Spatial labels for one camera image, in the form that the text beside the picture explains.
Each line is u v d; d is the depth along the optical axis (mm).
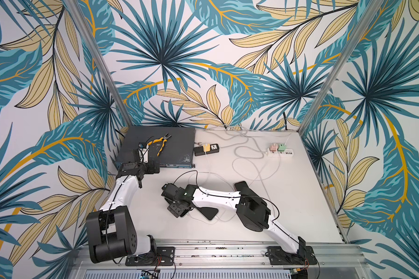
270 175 1005
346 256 778
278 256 691
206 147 1036
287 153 1061
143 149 766
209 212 837
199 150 1072
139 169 660
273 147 1028
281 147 1038
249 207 588
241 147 1121
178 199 667
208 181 963
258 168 1034
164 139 1065
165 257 745
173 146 1065
